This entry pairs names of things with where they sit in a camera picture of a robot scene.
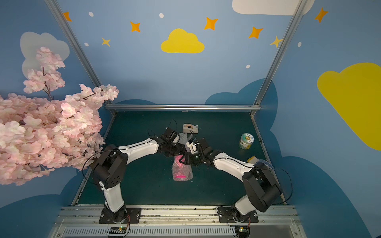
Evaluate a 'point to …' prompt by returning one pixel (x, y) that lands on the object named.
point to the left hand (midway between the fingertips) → (183, 150)
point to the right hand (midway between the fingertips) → (184, 159)
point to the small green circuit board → (117, 230)
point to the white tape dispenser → (187, 128)
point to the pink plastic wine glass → (181, 171)
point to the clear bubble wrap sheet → (183, 139)
